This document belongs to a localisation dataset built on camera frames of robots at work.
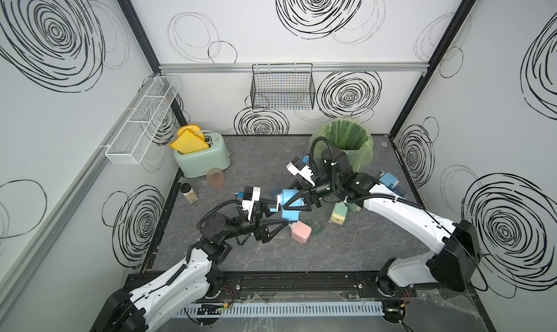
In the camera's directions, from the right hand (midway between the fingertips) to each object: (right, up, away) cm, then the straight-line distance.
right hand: (285, 205), depth 62 cm
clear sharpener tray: (+13, -14, +25) cm, 32 cm away
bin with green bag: (+29, +24, +34) cm, 51 cm away
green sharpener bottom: (+21, -9, +22) cm, 32 cm away
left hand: (0, -3, 0) cm, 3 cm away
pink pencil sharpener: (+6, -14, +17) cm, 23 cm away
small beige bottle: (-41, 0, +26) cm, 49 cm away
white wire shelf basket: (-52, +18, +9) cm, 56 cm away
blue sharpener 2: (+48, +4, +35) cm, 60 cm away
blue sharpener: (+1, -2, -2) cm, 3 cm away
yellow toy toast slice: (-40, +21, +27) cm, 52 cm away
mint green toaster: (-31, +14, +34) cm, 48 cm away
